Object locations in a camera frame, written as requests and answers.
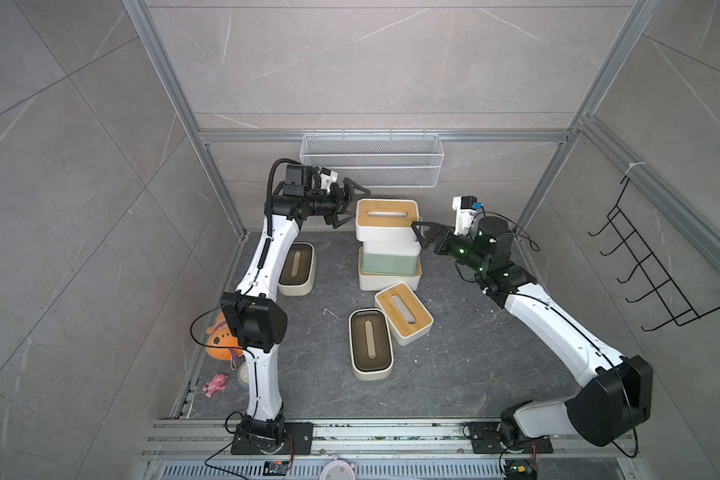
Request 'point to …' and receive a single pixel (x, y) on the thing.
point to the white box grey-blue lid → (392, 248)
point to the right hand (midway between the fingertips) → (425, 226)
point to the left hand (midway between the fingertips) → (368, 199)
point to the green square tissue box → (390, 264)
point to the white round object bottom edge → (337, 470)
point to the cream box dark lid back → (298, 274)
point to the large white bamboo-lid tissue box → (377, 283)
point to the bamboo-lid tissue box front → (386, 219)
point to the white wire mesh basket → (377, 158)
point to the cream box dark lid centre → (371, 343)
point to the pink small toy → (217, 384)
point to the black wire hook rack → (664, 291)
